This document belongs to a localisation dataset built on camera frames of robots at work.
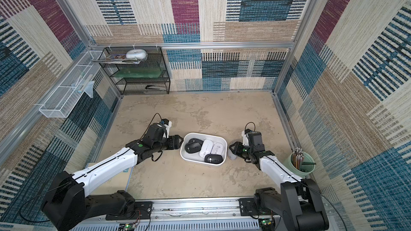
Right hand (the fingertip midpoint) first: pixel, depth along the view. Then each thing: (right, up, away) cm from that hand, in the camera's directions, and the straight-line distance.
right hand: (232, 145), depth 89 cm
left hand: (-29, +5, -5) cm, 29 cm away
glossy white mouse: (-14, -1, 0) cm, 14 cm away
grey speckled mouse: (-1, -4, -3) cm, 5 cm away
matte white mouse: (-8, -2, +1) cm, 8 cm away
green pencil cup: (+28, -4, -16) cm, 33 cm away
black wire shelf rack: (-71, +36, +29) cm, 85 cm away
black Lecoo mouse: (-10, -6, -3) cm, 12 cm away
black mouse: (-21, +2, +3) cm, 21 cm away
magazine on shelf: (-63, +48, +3) cm, 79 cm away
